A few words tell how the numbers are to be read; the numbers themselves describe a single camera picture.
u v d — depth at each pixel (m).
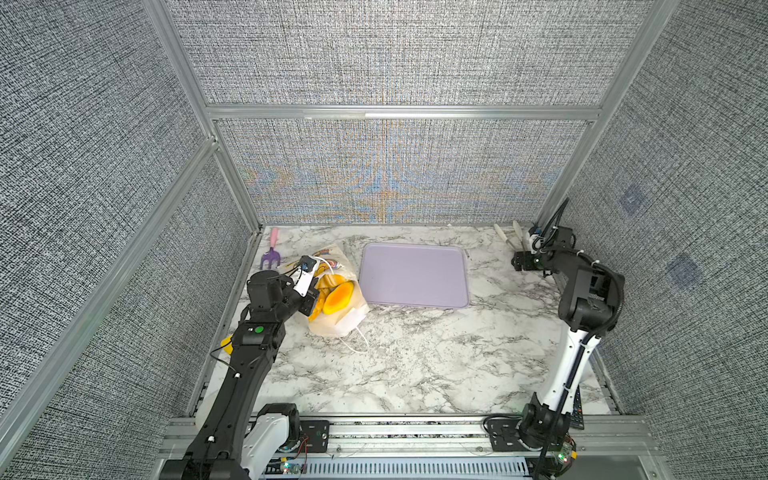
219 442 0.41
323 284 0.93
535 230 0.98
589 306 0.60
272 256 1.09
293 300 0.66
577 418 0.76
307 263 0.66
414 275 1.07
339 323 0.90
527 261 0.97
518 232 1.17
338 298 0.92
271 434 0.56
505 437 0.72
